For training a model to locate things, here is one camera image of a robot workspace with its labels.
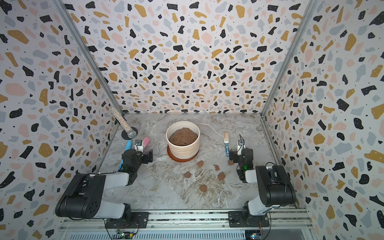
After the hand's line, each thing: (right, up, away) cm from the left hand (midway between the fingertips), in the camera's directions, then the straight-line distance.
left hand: (145, 148), depth 92 cm
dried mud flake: (+34, -10, +2) cm, 36 cm away
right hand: (+60, 0, +2) cm, 60 cm away
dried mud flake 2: (+45, -12, 0) cm, 46 cm away
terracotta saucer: (+17, -6, +2) cm, 18 cm away
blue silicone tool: (-14, +1, +8) cm, 16 cm away
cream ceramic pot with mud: (+24, +6, 0) cm, 25 cm away
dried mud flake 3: (+53, -9, +2) cm, 54 cm away
